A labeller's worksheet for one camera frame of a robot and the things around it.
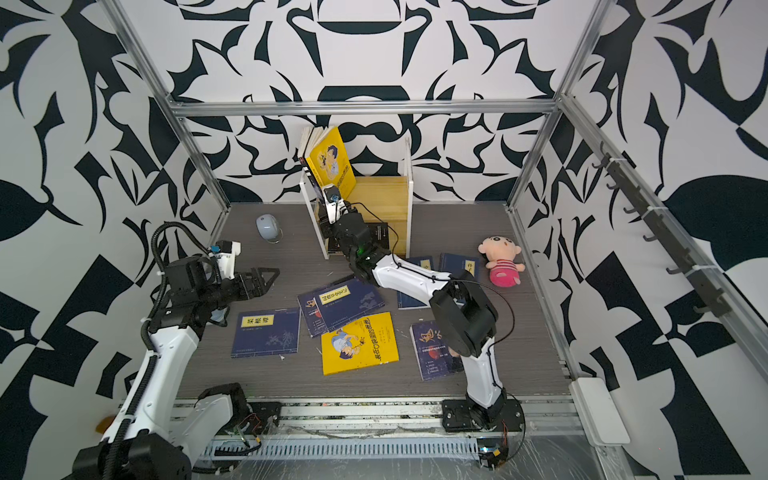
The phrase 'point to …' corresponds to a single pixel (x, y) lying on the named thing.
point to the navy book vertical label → (408, 301)
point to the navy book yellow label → (345, 302)
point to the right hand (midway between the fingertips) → (328, 196)
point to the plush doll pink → (501, 252)
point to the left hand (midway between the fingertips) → (266, 269)
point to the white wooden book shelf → (384, 200)
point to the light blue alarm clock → (267, 227)
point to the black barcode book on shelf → (313, 183)
